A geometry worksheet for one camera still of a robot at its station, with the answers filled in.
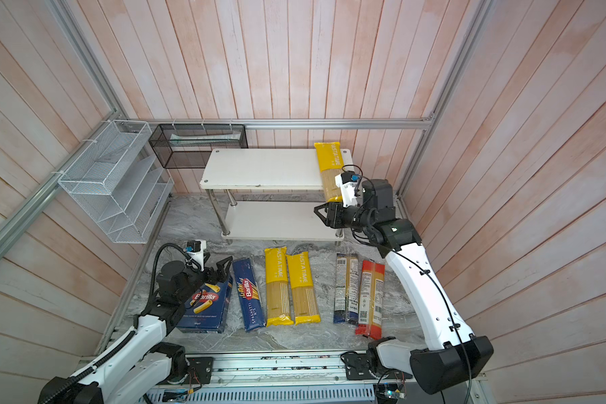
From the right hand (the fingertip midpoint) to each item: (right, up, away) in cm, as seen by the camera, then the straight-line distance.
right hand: (320, 209), depth 70 cm
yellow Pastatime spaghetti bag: (-14, -30, +17) cm, 37 cm away
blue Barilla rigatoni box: (-36, -33, +9) cm, 49 cm away
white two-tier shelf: (-16, +13, +10) cm, 23 cm away
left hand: (-32, -17, +13) cm, 38 cm away
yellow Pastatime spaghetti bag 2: (-4, -32, +15) cm, 35 cm away
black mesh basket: (-52, +28, +33) cm, 68 cm away
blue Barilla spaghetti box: (-23, -29, +15) cm, 40 cm away
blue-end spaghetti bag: (+10, -33, +14) cm, 37 cm away
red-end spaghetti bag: (+18, -34, +12) cm, 40 cm away
